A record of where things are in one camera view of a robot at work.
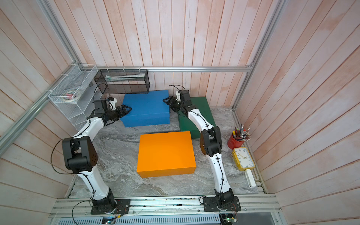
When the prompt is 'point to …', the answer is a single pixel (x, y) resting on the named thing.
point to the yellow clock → (243, 158)
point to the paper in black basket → (122, 78)
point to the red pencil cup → (232, 143)
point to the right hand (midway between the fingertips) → (163, 102)
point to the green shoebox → (200, 103)
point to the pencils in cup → (239, 136)
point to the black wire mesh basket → (123, 81)
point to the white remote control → (250, 178)
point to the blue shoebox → (147, 109)
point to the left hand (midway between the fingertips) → (129, 111)
